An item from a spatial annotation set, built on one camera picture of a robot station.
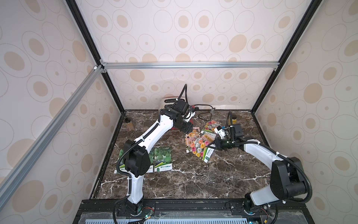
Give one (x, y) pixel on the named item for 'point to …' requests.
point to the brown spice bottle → (128, 121)
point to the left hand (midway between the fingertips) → (192, 126)
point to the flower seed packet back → (210, 125)
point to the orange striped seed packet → (209, 137)
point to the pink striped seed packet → (190, 137)
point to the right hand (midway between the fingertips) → (213, 145)
